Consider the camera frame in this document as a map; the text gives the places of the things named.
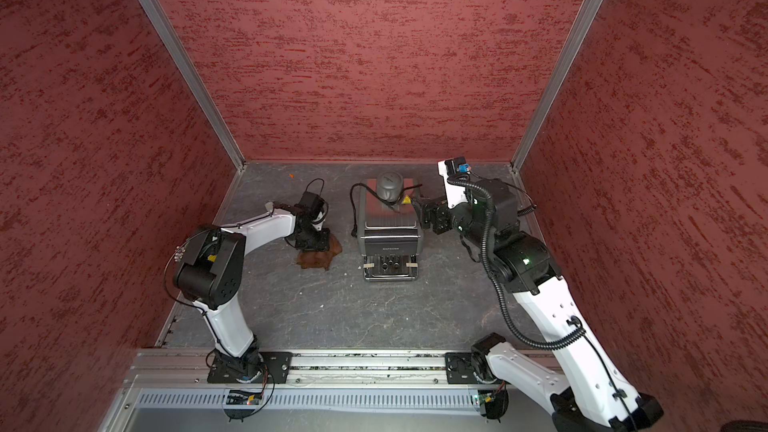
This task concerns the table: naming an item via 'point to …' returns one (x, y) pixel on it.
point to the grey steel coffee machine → (389, 230)
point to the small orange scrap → (292, 176)
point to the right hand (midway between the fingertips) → (426, 201)
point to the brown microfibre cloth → (311, 259)
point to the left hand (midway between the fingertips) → (323, 252)
